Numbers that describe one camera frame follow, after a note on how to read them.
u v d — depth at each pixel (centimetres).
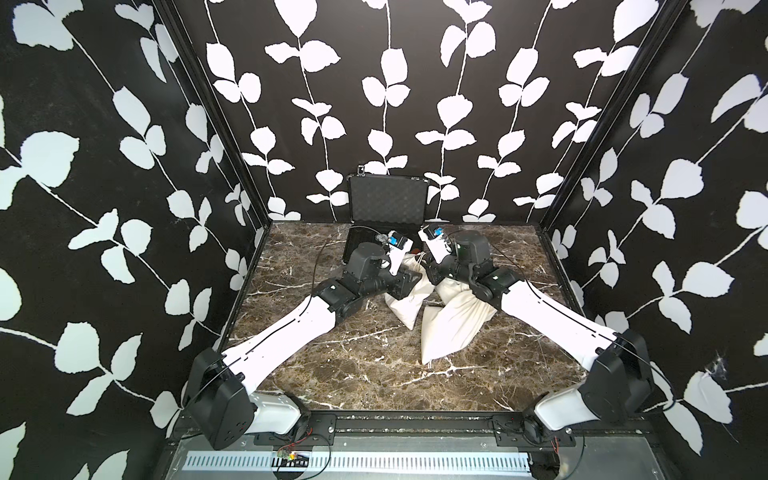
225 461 70
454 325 84
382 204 110
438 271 70
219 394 39
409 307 90
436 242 68
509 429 73
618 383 43
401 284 65
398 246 65
